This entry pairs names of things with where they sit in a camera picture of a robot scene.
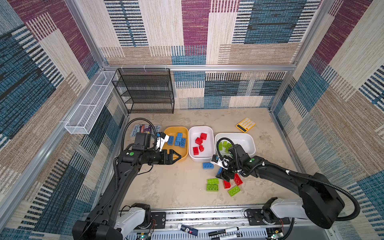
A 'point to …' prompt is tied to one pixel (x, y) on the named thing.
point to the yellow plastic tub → (173, 131)
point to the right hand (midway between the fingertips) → (221, 169)
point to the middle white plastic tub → (194, 132)
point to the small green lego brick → (225, 144)
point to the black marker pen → (222, 231)
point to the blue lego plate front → (177, 142)
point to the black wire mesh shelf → (146, 90)
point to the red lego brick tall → (203, 136)
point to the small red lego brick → (201, 148)
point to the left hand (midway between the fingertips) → (174, 155)
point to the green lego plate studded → (213, 181)
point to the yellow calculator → (245, 125)
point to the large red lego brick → (199, 141)
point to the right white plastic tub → (245, 140)
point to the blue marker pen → (188, 229)
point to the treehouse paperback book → (145, 129)
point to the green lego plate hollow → (212, 187)
